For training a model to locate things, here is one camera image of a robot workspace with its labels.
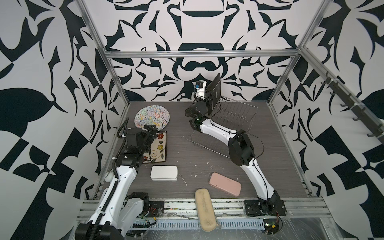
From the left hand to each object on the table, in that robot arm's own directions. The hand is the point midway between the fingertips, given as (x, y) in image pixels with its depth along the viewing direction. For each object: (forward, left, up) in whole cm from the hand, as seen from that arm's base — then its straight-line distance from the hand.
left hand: (153, 128), depth 78 cm
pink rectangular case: (-23, -37, -20) cm, 48 cm away
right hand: (+17, -32, +10) cm, 37 cm away
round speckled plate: (+27, +6, -21) cm, 35 cm away
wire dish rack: (+21, -48, -18) cm, 56 cm away
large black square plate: (+16, -32, +9) cm, 37 cm away
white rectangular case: (-17, -4, -19) cm, 25 cm away
